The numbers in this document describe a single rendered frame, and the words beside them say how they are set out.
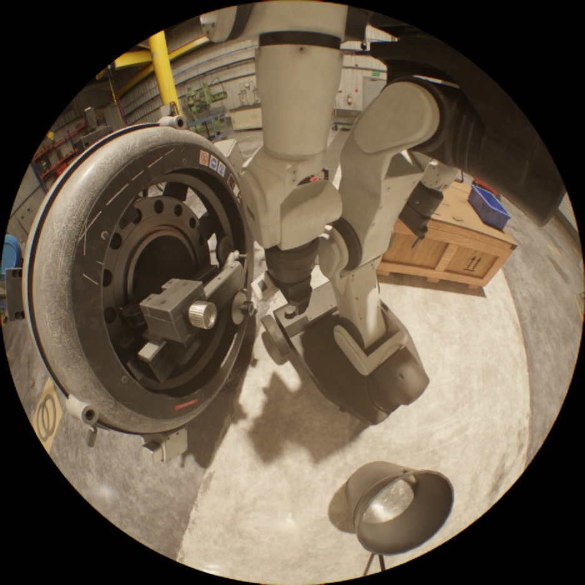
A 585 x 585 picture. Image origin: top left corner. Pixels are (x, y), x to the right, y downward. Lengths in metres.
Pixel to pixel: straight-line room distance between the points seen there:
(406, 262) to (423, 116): 1.08
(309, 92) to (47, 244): 0.31
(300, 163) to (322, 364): 0.71
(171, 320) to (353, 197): 0.40
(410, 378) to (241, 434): 0.73
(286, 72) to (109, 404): 0.43
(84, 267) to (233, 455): 0.91
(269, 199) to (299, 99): 0.10
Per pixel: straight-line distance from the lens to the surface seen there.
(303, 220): 0.26
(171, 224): 0.58
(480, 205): 1.47
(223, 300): 0.55
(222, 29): 0.20
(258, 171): 0.21
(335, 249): 0.46
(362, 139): 0.33
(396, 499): 0.97
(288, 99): 0.18
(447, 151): 0.30
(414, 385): 0.68
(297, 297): 0.40
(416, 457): 1.10
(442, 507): 0.85
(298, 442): 0.95
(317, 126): 0.19
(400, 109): 0.29
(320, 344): 0.83
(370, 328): 0.69
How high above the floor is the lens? 0.94
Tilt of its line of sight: 54 degrees down
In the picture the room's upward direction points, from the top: 7 degrees counter-clockwise
